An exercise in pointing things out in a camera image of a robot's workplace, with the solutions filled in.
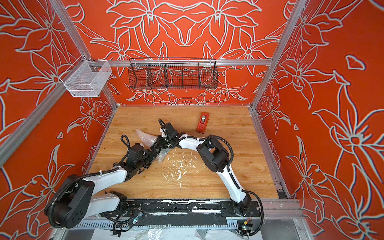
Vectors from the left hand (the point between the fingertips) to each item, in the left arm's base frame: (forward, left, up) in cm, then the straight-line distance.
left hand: (159, 151), depth 89 cm
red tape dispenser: (+24, -26, +1) cm, 36 cm away
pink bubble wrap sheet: (+6, +8, +2) cm, 10 cm away
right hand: (+6, +4, +1) cm, 8 cm away
